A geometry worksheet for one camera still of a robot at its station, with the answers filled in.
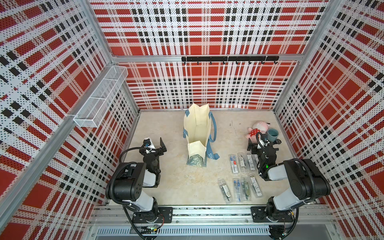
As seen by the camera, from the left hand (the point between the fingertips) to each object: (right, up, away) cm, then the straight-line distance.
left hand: (155, 139), depth 89 cm
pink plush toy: (+69, +8, +13) cm, 70 cm away
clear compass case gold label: (+53, -14, +1) cm, 55 cm away
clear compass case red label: (+48, -15, +1) cm, 50 cm away
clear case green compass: (+52, -27, -9) cm, 59 cm away
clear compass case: (+59, -14, +1) cm, 61 cm away
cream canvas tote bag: (+27, +6, +18) cm, 33 cm away
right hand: (+64, +1, +3) cm, 64 cm away
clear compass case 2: (+41, -27, -9) cm, 50 cm away
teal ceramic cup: (+77, +2, +12) cm, 78 cm away
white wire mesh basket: (-40, +17, +3) cm, 44 cm away
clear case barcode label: (+58, -25, -8) cm, 64 cm away
